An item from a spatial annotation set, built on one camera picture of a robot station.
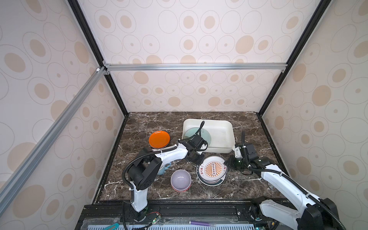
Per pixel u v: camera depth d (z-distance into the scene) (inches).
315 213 15.4
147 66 36.2
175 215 29.3
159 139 40.0
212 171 32.5
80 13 27.6
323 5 26.8
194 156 27.4
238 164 27.5
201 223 27.8
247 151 25.0
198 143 28.6
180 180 32.1
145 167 20.0
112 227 27.4
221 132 42.8
